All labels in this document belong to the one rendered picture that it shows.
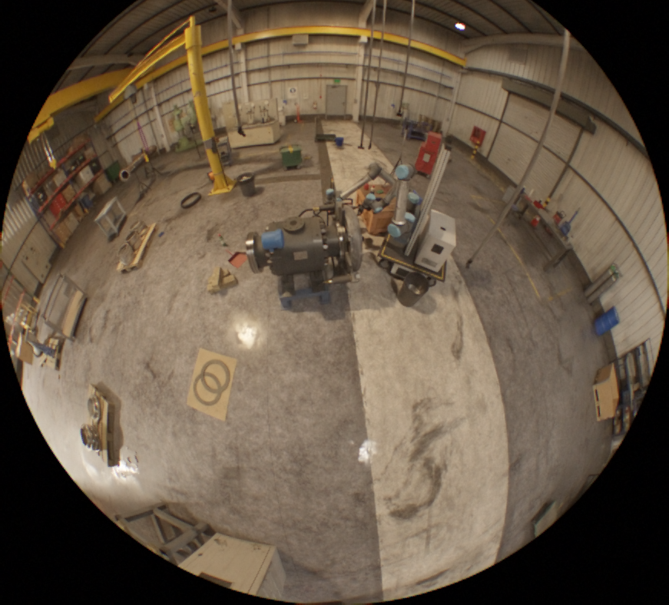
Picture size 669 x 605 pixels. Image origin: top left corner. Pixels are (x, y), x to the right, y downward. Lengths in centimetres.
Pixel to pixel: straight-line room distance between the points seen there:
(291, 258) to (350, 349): 115
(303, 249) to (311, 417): 167
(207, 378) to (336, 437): 154
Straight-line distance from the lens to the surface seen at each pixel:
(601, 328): 810
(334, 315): 231
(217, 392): 244
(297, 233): 186
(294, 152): 502
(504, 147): 1105
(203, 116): 470
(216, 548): 306
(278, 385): 219
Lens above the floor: 213
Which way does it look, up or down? 54 degrees down
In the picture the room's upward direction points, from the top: 3 degrees clockwise
